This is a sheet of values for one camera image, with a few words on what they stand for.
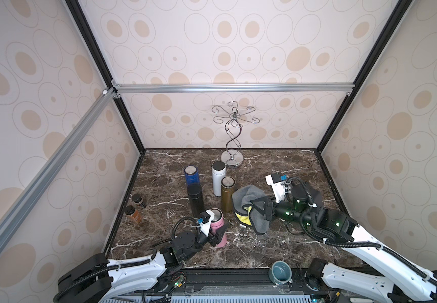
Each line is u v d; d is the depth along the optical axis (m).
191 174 0.81
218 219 0.67
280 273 0.76
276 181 0.57
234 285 0.73
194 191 0.76
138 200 0.87
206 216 0.65
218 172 0.83
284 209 0.58
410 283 0.40
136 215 0.85
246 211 0.62
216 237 0.67
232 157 1.13
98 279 0.43
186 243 0.58
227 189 0.79
